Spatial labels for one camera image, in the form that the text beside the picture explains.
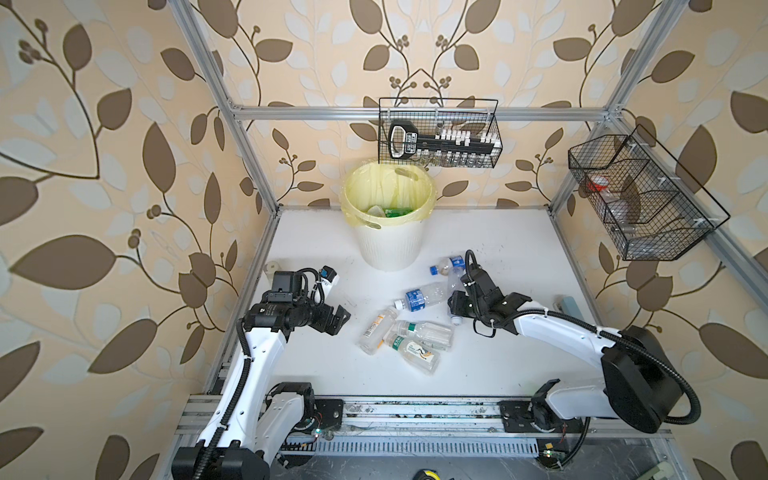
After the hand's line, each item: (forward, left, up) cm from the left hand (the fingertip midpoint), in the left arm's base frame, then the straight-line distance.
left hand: (333, 305), depth 79 cm
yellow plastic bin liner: (+41, -10, +3) cm, 43 cm away
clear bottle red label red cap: (+35, -9, 0) cm, 37 cm away
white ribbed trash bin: (+20, -15, 0) cm, 25 cm away
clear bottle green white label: (-9, -23, -9) cm, 26 cm away
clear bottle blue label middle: (+9, -27, -10) cm, 30 cm away
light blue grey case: (+5, -68, -8) cm, 69 cm away
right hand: (+5, -34, -8) cm, 35 cm away
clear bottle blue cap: (+22, -36, -9) cm, 43 cm away
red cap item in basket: (+29, -71, +19) cm, 80 cm away
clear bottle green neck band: (-2, -27, -12) cm, 29 cm away
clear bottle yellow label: (-2, -11, -10) cm, 15 cm away
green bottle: (+38, -16, -4) cm, 41 cm away
